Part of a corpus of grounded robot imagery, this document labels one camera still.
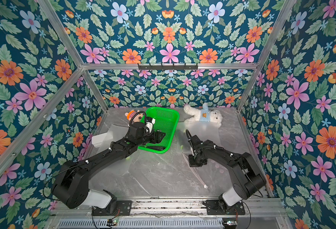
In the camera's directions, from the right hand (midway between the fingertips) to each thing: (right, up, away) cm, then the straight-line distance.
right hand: (194, 163), depth 88 cm
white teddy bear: (+16, +30, +14) cm, 36 cm away
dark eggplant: (-8, +9, +5) cm, 13 cm away
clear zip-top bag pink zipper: (-1, -4, -2) cm, 5 cm away
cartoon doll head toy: (-41, +28, +15) cm, 52 cm away
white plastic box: (-66, +13, +8) cm, 67 cm away
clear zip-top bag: (+10, +20, +13) cm, 26 cm away
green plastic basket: (-20, +26, +23) cm, 40 cm away
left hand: (-19, +20, -5) cm, 28 cm away
